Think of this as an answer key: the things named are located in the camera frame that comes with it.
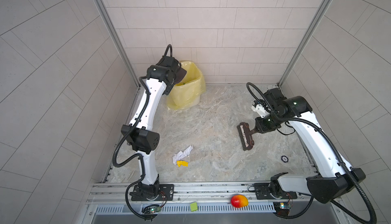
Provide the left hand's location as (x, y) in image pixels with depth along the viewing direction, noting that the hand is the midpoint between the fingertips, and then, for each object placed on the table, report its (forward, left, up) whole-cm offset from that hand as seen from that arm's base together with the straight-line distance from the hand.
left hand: (161, 84), depth 78 cm
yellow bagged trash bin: (+3, -12, -10) cm, 16 cm away
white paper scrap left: (-29, -8, -26) cm, 39 cm away
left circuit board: (-51, 0, -25) cm, 57 cm away
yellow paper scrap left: (-32, -10, -26) cm, 42 cm away
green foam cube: (-50, -18, -27) cm, 60 cm away
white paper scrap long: (-26, -13, -27) cm, 40 cm away
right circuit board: (-51, -58, -28) cm, 82 cm away
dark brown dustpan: (+11, -9, -2) cm, 14 cm away
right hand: (-22, -46, -6) cm, 51 cm away
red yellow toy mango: (-48, -38, -24) cm, 66 cm away
